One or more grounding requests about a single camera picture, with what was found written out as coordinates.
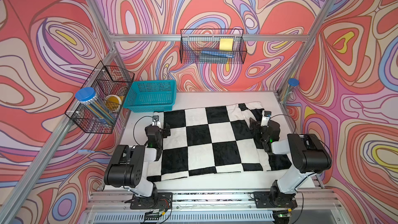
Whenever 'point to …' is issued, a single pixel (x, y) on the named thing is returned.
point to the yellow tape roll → (113, 102)
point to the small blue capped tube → (292, 83)
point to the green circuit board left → (154, 215)
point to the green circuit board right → (284, 215)
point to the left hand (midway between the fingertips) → (160, 124)
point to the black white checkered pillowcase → (212, 139)
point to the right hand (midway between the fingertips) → (258, 121)
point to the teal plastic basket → (151, 96)
